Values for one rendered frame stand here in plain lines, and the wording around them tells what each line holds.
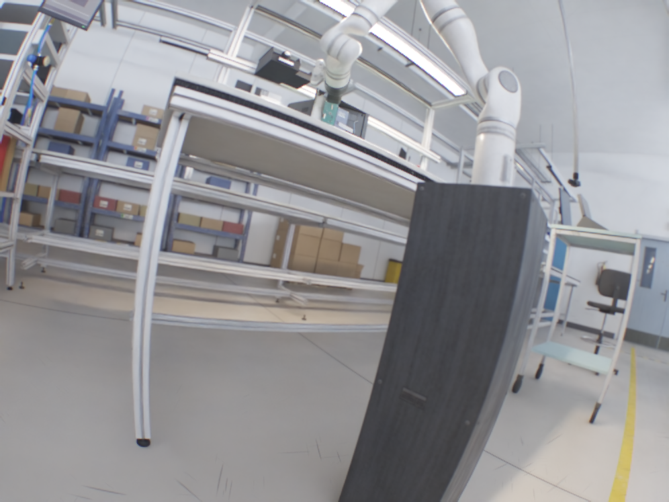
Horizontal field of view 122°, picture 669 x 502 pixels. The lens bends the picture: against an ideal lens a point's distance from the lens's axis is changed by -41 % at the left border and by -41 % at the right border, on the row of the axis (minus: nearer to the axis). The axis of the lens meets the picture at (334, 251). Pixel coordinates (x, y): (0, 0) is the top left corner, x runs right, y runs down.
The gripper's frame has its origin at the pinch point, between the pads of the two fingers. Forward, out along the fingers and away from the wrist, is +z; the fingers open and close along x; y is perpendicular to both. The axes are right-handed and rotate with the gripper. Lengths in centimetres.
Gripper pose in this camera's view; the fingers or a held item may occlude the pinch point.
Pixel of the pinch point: (327, 100)
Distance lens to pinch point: 115.6
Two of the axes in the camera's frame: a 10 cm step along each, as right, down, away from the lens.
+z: -0.4, -0.3, 10.0
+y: 9.8, 2.0, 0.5
